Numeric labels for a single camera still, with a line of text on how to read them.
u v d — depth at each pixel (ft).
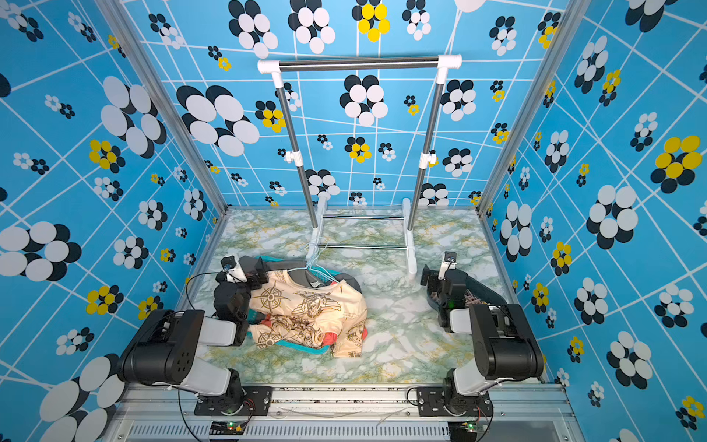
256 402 2.42
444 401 2.39
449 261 2.61
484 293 2.93
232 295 2.25
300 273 2.91
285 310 2.62
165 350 1.47
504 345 1.47
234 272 2.48
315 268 2.87
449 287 2.37
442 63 1.96
